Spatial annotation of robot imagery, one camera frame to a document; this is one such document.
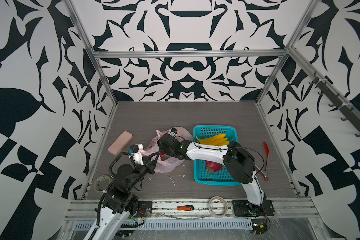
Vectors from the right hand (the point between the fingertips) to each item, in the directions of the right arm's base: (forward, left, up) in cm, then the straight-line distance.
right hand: (157, 145), depth 87 cm
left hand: (-9, -3, +12) cm, 15 cm away
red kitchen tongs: (0, -66, -9) cm, 67 cm away
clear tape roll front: (-32, -34, -9) cm, 48 cm away
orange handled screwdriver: (-30, -15, -7) cm, 35 cm away
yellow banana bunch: (+6, -36, -5) cm, 37 cm away
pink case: (+5, +24, -5) cm, 25 cm away
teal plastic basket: (-14, -24, -9) cm, 29 cm away
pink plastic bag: (-12, -5, +5) cm, 14 cm away
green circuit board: (-37, -49, -10) cm, 63 cm away
